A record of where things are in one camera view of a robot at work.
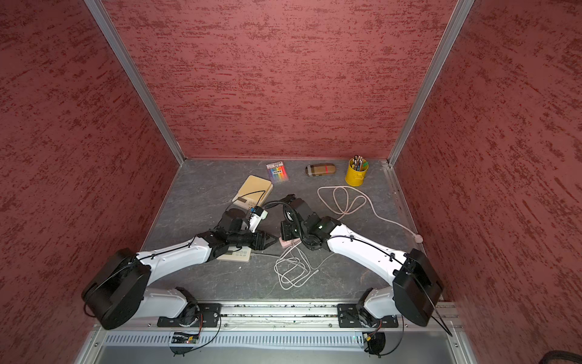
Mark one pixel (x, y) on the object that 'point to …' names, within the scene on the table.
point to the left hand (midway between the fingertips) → (272, 242)
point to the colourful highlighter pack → (277, 172)
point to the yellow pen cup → (357, 171)
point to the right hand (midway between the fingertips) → (283, 231)
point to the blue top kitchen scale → (236, 253)
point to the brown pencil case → (315, 170)
